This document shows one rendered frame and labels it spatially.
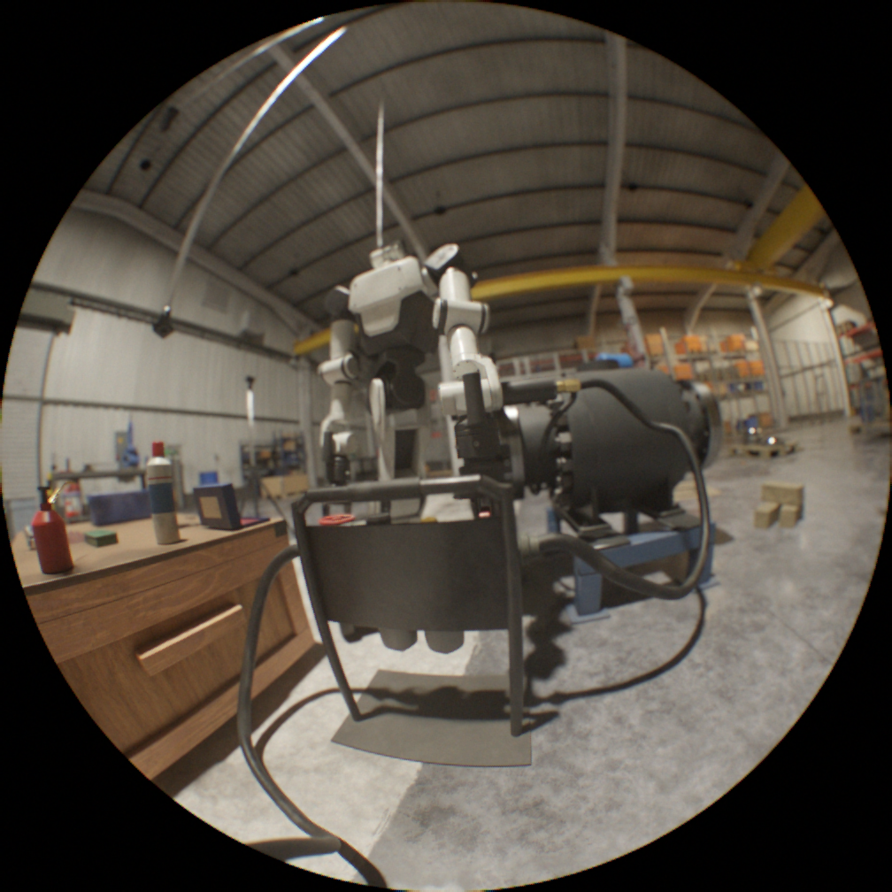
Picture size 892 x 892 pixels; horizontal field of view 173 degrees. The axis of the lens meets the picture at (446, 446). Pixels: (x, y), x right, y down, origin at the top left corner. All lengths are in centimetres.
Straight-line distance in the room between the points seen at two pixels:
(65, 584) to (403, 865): 66
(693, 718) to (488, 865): 47
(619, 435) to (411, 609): 85
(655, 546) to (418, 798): 94
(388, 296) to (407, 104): 749
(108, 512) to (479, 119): 861
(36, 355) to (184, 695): 860
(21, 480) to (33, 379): 212
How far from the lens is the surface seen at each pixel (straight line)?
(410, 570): 49
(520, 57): 821
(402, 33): 791
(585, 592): 104
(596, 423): 105
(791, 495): 198
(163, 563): 68
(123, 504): 138
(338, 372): 101
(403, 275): 93
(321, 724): 83
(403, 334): 88
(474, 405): 52
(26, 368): 896
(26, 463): 856
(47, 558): 67
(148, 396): 910
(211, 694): 83
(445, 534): 46
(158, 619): 70
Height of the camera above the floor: 60
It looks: 2 degrees up
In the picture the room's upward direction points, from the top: 7 degrees counter-clockwise
